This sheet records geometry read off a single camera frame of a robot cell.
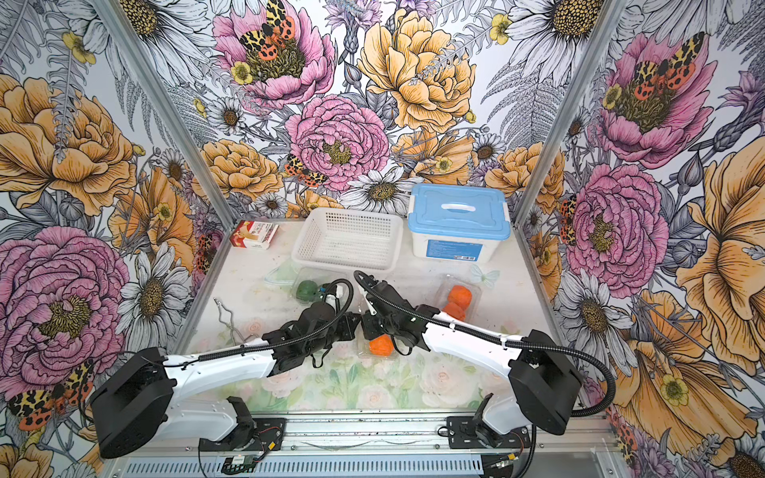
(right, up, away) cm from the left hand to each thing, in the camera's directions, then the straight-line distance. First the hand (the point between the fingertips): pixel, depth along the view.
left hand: (361, 325), depth 83 cm
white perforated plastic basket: (-6, +25, +32) cm, 41 cm away
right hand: (+1, 0, -1) cm, 2 cm away
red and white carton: (-43, +26, +29) cm, 58 cm away
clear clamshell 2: (+25, +8, +15) cm, 30 cm away
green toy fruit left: (-18, +8, +11) cm, 22 cm away
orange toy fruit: (+6, -6, -1) cm, 8 cm away
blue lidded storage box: (+30, +29, +13) cm, 43 cm away
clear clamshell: (-1, -9, +8) cm, 12 cm away
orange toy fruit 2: (+30, +6, +11) cm, 32 cm away
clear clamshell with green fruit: (-13, +10, +22) cm, 27 cm away
